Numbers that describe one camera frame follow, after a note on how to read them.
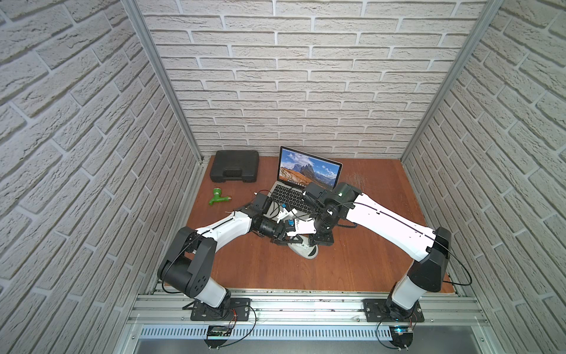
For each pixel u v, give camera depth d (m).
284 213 0.77
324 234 0.62
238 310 0.74
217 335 0.71
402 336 0.70
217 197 1.03
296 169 1.00
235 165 1.13
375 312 0.73
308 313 0.75
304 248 0.71
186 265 0.44
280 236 0.70
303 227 0.63
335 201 0.51
